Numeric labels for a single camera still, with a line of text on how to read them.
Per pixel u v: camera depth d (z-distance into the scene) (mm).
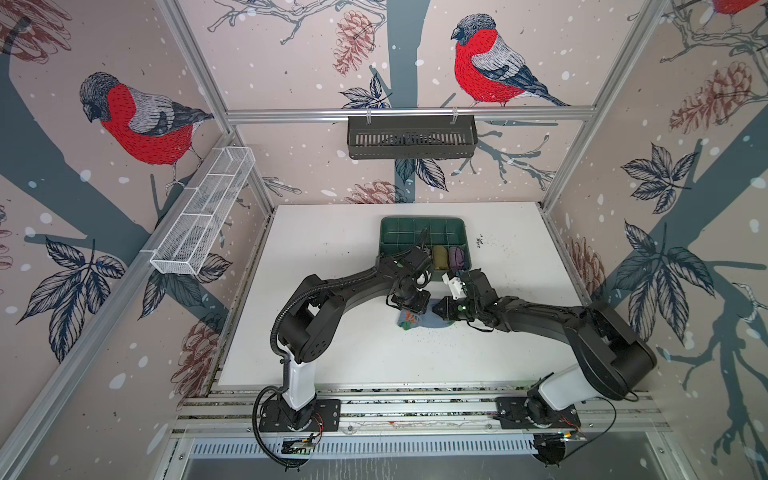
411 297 767
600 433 699
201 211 788
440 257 981
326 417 731
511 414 729
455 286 836
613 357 441
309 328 488
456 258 1007
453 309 795
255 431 694
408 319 860
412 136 1045
